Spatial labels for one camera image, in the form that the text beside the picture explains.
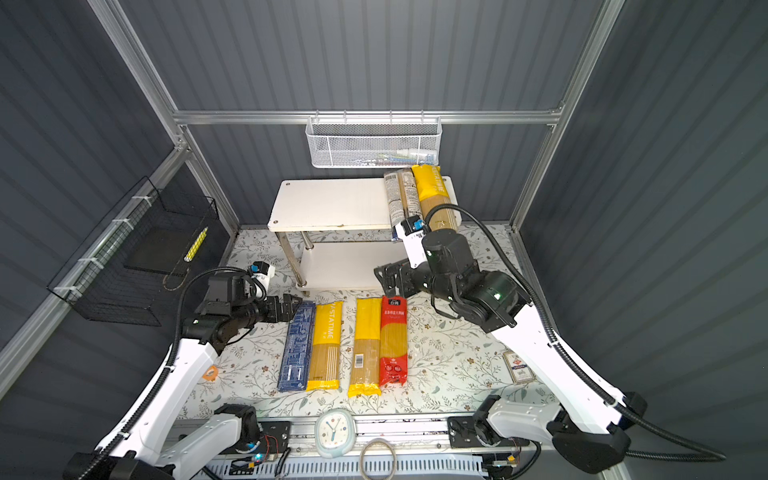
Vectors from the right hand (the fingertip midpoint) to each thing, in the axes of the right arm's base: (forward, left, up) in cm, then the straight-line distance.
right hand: (394, 267), depth 63 cm
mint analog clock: (-26, +15, -33) cm, 45 cm away
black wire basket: (+5, +64, -4) cm, 64 cm away
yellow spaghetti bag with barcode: (-8, +9, -34) cm, 36 cm away
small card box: (-11, -35, -35) cm, 51 cm away
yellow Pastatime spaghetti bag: (-10, +20, -34) cm, 40 cm away
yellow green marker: (+11, +52, -6) cm, 54 cm away
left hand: (+3, +29, -18) cm, 34 cm away
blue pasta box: (-11, +28, -32) cm, 44 cm away
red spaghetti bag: (-2, +1, -34) cm, 34 cm away
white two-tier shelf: (+45, +25, -35) cm, 62 cm away
